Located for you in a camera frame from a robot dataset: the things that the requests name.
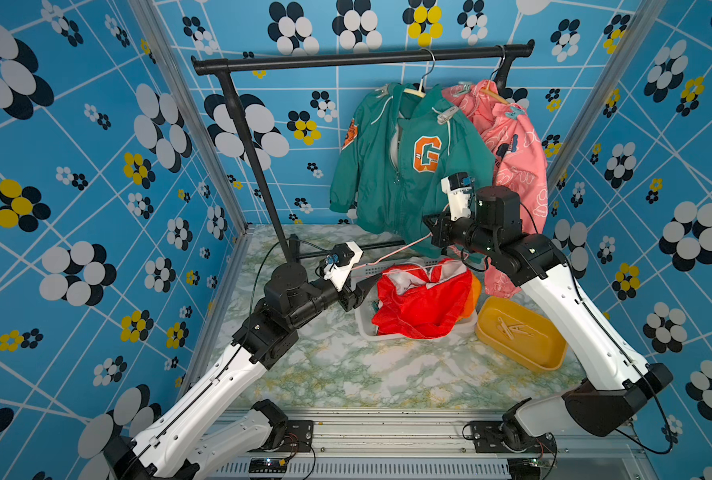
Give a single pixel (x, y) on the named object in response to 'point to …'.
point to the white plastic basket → (364, 312)
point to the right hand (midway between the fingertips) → (430, 215)
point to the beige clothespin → (508, 331)
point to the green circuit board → (267, 465)
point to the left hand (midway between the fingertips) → (373, 260)
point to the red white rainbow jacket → (423, 302)
